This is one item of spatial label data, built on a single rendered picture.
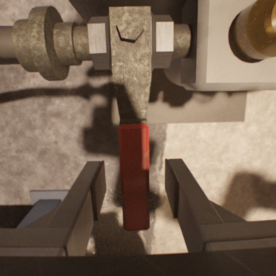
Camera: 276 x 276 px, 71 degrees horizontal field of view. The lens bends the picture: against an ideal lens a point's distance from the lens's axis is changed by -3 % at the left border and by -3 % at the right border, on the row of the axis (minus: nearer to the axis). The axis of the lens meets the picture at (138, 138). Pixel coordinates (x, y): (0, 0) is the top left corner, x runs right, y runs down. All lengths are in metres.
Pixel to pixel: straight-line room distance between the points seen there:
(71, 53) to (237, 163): 0.65
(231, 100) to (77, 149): 0.51
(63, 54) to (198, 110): 0.51
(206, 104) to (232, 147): 0.18
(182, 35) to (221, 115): 0.51
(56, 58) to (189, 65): 0.11
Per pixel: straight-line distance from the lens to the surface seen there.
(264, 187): 0.84
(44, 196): 0.76
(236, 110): 0.68
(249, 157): 0.76
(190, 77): 0.18
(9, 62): 0.20
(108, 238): 0.81
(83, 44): 0.17
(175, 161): 0.15
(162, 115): 0.61
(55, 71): 0.18
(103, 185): 0.16
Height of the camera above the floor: 0.61
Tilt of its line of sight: 75 degrees down
